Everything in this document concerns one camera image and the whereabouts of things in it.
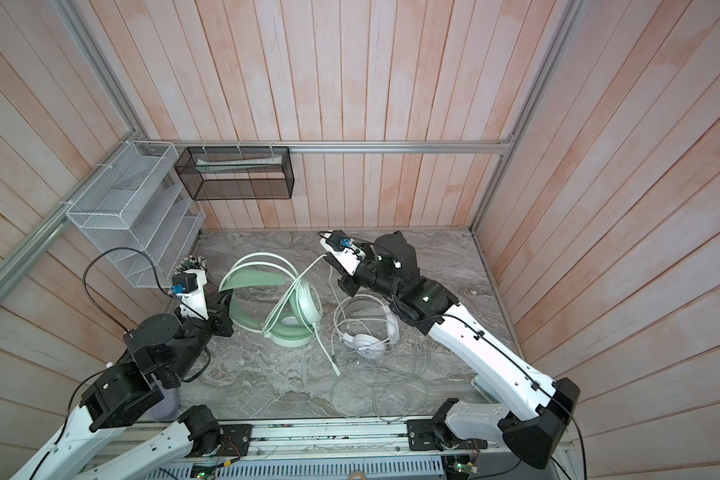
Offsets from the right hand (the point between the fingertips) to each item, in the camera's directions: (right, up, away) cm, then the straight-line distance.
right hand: (331, 255), depth 65 cm
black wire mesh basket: (-37, +30, +39) cm, 61 cm away
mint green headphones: (-25, -14, +36) cm, 46 cm away
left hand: (-21, -9, -2) cm, 23 cm away
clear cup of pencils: (-44, -2, +23) cm, 50 cm away
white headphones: (+9, -25, +15) cm, 30 cm away
